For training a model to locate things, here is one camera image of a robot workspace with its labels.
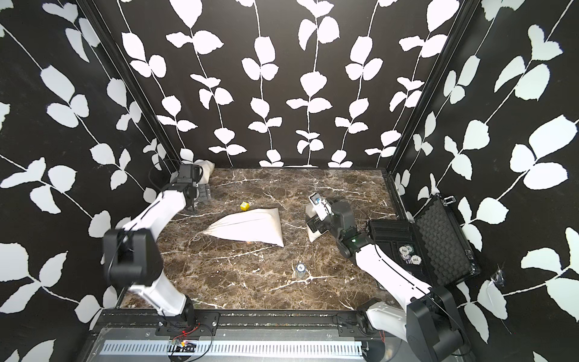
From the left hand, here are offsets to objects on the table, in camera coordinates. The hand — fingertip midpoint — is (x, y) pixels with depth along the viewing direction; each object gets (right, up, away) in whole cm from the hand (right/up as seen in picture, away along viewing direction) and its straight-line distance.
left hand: (195, 188), depth 92 cm
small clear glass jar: (+44, -30, -12) cm, 54 cm away
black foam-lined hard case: (+94, -22, -8) cm, 97 cm away
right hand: (+50, -5, -9) cm, 51 cm away
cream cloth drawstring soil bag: (+27, -16, 0) cm, 31 cm away
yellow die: (+18, -8, +10) cm, 22 cm away
